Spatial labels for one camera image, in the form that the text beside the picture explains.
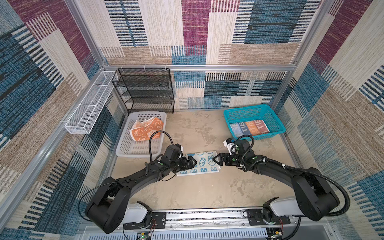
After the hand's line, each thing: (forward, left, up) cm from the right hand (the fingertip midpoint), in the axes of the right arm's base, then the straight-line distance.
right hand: (219, 161), depth 87 cm
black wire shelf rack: (+51, +47, +13) cm, 71 cm away
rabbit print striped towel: (+26, -25, -4) cm, 37 cm away
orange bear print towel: (+26, +50, -2) cm, 56 cm away
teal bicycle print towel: (+1, +8, -5) cm, 9 cm away
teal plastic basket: (+45, -35, -9) cm, 58 cm away
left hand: (-1, +16, +2) cm, 16 cm away
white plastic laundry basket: (+13, +56, -2) cm, 57 cm away
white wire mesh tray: (+23, +81, +13) cm, 85 cm away
